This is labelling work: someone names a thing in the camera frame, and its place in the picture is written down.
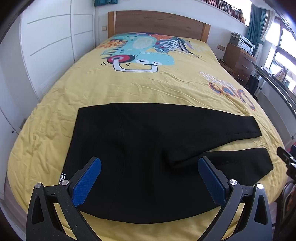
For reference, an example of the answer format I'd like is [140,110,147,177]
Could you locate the wooden headboard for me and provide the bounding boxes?
[107,10,211,42]

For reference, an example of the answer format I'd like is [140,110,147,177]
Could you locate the yellow dinosaur bed cover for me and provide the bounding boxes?
[8,32,287,240]

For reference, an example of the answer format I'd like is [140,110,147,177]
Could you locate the teal curtain above wardrobe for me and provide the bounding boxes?
[94,0,118,7]

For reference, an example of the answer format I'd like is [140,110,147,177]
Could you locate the glass desk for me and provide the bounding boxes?
[252,63,295,115]

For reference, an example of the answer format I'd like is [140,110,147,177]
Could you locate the white wardrobe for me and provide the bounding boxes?
[1,1,95,190]

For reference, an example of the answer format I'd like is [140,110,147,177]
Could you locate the teal window curtain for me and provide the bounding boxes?
[245,4,274,55]

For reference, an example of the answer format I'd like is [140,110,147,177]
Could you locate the wooden drawer chest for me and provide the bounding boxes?
[222,43,256,86]

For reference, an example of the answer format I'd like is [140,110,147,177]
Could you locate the black bag on floor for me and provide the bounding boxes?
[245,75,259,95]

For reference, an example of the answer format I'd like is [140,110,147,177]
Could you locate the books on wall shelf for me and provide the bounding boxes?
[202,0,245,24]

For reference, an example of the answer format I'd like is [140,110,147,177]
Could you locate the black pants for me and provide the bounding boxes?
[61,103,273,224]

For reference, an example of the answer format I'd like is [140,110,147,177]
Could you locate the white printer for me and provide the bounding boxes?
[229,33,255,55]

